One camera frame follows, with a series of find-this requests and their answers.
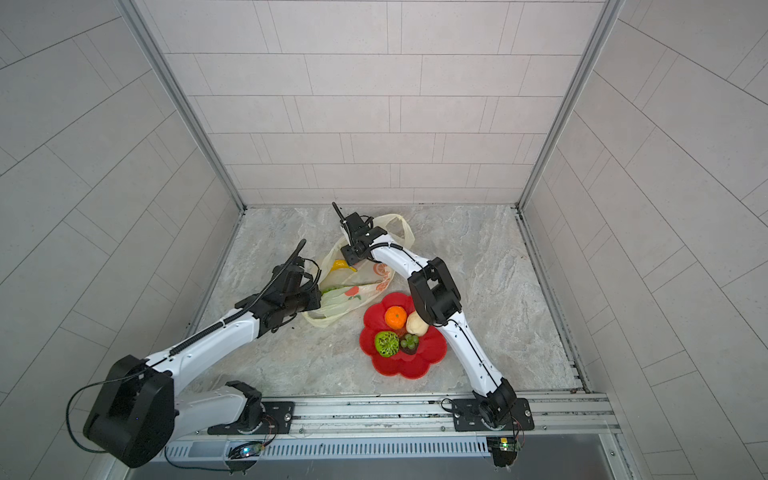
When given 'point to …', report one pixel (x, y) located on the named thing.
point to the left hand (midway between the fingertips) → (327, 290)
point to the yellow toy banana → (342, 264)
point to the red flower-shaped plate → (432, 346)
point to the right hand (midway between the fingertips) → (355, 251)
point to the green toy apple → (387, 343)
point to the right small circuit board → (504, 450)
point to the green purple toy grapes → (408, 345)
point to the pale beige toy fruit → (416, 325)
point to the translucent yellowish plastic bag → (351, 290)
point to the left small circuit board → (246, 449)
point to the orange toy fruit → (395, 317)
